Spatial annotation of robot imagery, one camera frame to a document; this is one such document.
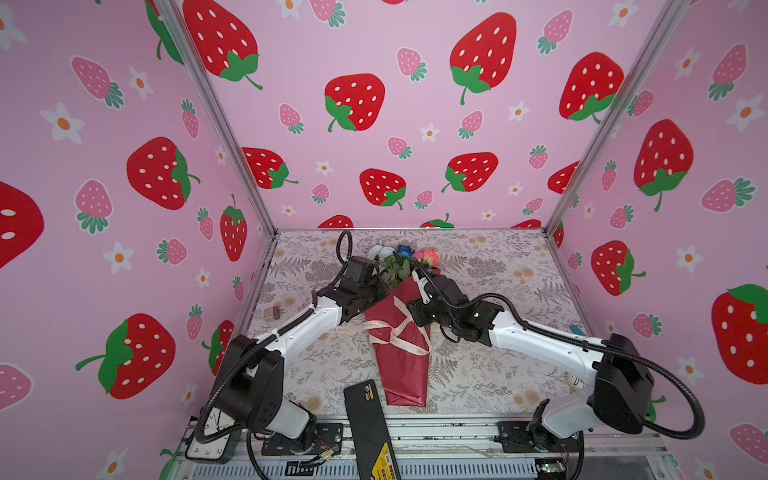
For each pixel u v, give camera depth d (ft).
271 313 3.13
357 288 2.19
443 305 1.96
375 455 2.30
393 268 3.50
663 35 2.35
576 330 3.05
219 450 2.30
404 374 2.68
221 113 2.82
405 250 3.51
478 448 2.40
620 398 1.34
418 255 3.55
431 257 3.52
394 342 2.80
